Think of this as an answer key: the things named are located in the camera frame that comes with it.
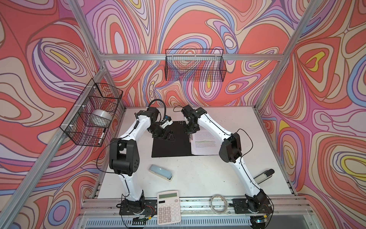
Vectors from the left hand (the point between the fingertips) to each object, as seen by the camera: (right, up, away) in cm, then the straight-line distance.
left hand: (170, 137), depth 87 cm
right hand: (+13, +1, +9) cm, 15 cm away
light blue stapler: (-5, -20, -5) cm, 21 cm away
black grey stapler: (+55, -21, -7) cm, 59 cm away
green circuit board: (-15, -41, -16) cm, 46 cm away
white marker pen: (-34, +2, -16) cm, 37 cm away
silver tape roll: (-34, +13, -14) cm, 40 cm away
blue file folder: (+7, -8, +7) cm, 13 cm away
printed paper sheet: (+22, -5, +11) cm, 25 cm away
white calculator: (+1, -35, -16) cm, 39 cm away
